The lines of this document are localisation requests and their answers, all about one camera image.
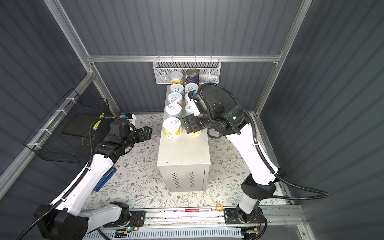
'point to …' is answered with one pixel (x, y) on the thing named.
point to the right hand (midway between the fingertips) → (192, 121)
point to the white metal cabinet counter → (183, 163)
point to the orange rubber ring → (222, 207)
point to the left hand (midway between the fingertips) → (145, 130)
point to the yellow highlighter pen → (97, 124)
